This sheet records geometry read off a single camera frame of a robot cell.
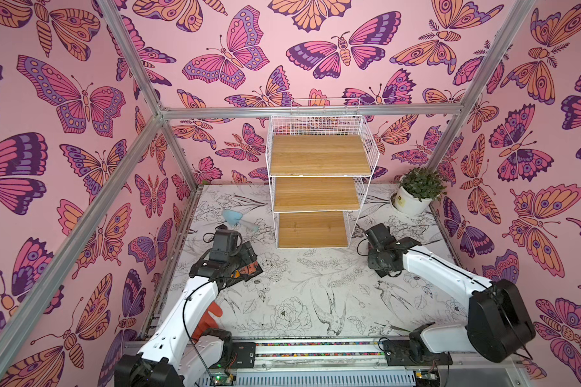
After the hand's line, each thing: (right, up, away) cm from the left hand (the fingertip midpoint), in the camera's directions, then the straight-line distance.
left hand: (246, 250), depth 84 cm
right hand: (+46, -5, +4) cm, 46 cm away
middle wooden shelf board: (+22, +20, 0) cm, 30 cm away
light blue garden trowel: (-11, +10, +26) cm, 30 cm away
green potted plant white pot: (+65, +22, +9) cm, 70 cm away
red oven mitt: (-12, -23, -4) cm, 26 cm away
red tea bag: (-1, -10, +8) cm, 13 cm away
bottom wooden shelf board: (+24, +5, +19) cm, 31 cm away
